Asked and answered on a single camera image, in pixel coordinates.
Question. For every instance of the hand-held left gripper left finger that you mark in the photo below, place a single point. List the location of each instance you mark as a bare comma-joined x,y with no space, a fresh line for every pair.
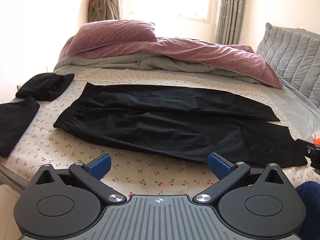
101,166

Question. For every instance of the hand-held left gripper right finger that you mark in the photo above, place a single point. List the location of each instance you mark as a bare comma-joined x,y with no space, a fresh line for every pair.
218,164

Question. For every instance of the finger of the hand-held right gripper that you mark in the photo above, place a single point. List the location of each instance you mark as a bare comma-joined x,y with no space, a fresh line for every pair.
306,148

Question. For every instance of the black pants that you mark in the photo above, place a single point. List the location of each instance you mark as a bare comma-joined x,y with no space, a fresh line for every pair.
162,120

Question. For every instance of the orange and white object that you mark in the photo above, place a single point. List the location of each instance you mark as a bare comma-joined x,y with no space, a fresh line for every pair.
316,138

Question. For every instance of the cherry print bedsheet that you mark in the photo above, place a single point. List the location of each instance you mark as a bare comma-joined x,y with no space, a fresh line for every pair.
75,152

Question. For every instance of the grey blanket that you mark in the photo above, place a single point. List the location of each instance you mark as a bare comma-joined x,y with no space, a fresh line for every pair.
297,110

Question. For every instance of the person's blue trouser leg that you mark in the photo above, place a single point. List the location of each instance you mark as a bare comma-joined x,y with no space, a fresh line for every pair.
310,205

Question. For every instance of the bed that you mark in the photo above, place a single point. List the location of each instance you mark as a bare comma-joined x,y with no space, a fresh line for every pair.
11,174

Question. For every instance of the grey quilted cushion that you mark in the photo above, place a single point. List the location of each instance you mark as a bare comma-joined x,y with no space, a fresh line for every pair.
292,55

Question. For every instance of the large black folded garment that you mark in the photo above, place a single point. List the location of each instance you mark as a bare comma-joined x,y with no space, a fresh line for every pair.
15,125

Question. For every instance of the small black folded garment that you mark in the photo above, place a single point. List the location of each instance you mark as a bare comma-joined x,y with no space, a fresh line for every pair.
45,86

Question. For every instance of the purple and grey duvet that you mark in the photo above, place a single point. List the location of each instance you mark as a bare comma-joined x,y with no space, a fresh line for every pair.
190,52

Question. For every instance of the purple pillow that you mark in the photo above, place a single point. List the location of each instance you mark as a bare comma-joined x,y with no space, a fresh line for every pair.
112,33

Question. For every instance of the hanging khaki coat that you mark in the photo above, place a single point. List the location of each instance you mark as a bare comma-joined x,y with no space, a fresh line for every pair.
103,8

